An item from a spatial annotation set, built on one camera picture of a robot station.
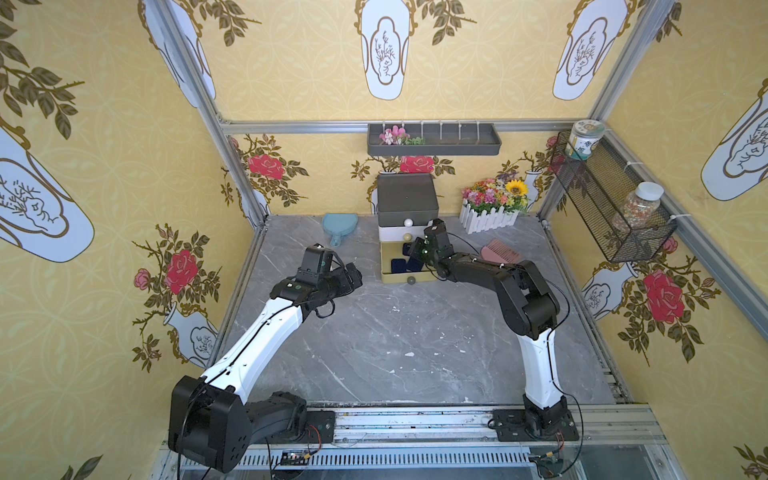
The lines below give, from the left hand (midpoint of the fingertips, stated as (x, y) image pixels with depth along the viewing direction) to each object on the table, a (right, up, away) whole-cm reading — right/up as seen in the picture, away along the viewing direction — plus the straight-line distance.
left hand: (338, 279), depth 84 cm
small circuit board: (-9, -42, -11) cm, 45 cm away
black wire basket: (+79, +24, +4) cm, 83 cm away
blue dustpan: (-6, +17, +37) cm, 41 cm away
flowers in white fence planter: (+51, +24, +23) cm, 61 cm away
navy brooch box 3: (+20, +8, +22) cm, 31 cm away
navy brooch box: (+17, +2, +19) cm, 26 cm away
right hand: (+25, +12, +20) cm, 34 cm away
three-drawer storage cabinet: (+19, +23, +14) cm, 33 cm away
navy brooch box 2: (+23, +2, +19) cm, 30 cm away
